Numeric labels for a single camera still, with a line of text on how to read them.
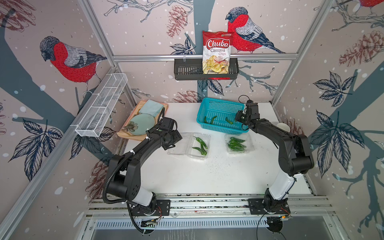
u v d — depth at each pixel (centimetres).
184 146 94
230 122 104
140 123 108
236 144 95
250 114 76
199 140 97
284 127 95
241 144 96
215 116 113
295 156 49
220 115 114
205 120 110
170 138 75
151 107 118
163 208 73
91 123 71
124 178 43
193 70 107
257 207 73
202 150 92
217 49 84
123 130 104
